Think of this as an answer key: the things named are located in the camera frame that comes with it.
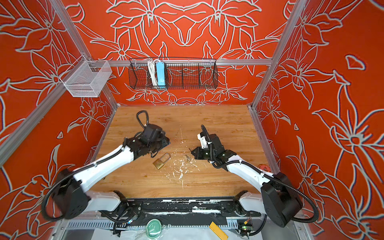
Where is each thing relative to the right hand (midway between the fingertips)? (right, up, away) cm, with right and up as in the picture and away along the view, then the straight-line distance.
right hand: (189, 152), depth 81 cm
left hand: (-11, +7, +1) cm, 13 cm away
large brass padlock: (-18, -8, +7) cm, 21 cm away
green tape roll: (-16, -33, -13) cm, 39 cm away
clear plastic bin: (-65, +44, +11) cm, 79 cm away
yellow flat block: (+14, -34, -14) cm, 39 cm away
